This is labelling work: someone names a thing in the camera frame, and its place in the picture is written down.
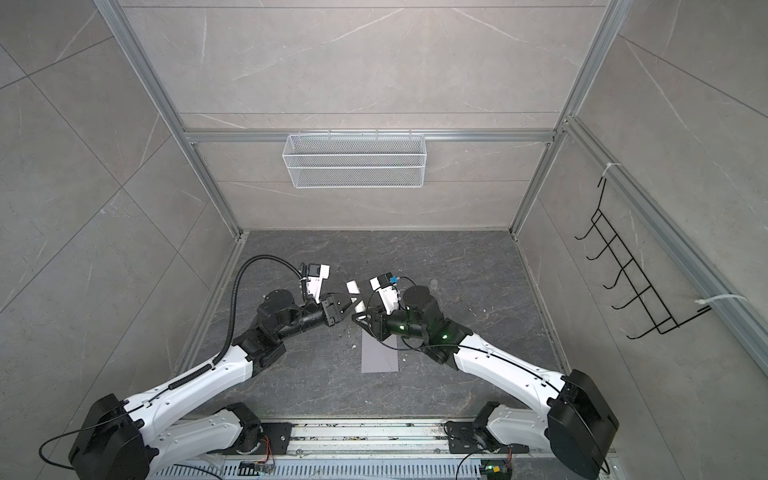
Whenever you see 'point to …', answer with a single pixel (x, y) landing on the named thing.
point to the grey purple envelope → (377, 357)
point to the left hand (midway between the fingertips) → (360, 292)
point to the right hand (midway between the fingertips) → (357, 315)
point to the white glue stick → (353, 288)
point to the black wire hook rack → (649, 301)
